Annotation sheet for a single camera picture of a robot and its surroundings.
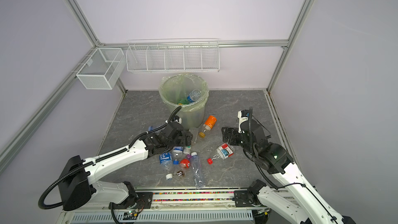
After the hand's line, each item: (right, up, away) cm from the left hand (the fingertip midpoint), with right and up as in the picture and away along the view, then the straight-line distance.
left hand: (186, 138), depth 80 cm
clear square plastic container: (+3, +1, +13) cm, 14 cm away
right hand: (+21, +6, -12) cm, 25 cm away
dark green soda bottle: (-4, +20, +16) cm, 26 cm away
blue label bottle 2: (-11, -12, +2) cm, 17 cm away
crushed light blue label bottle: (-25, +3, +16) cm, 29 cm away
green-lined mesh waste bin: (-9, +28, +13) cm, 33 cm away
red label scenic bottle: (+20, -8, +4) cm, 22 cm away
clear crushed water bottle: (+5, -14, 0) cm, 15 cm away
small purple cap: (0, -11, +5) cm, 13 cm away
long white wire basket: (-3, +51, +22) cm, 55 cm away
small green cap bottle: (0, -8, +7) cm, 10 cm away
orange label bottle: (+13, +6, +16) cm, 21 cm away
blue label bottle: (+3, +23, +11) cm, 26 cm away
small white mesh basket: (-57, +42, +22) cm, 74 cm away
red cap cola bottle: (-1, -13, 0) cm, 13 cm away
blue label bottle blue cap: (-6, -9, +4) cm, 11 cm away
